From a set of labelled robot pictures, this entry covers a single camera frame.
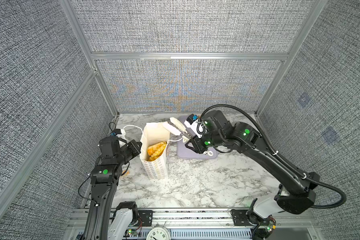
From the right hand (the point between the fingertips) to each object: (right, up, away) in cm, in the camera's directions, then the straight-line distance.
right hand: (188, 140), depth 65 cm
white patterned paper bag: (-18, +2, +19) cm, 27 cm away
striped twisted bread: (-18, -7, +17) cm, 26 cm away
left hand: (-22, -1, +6) cm, 23 cm away
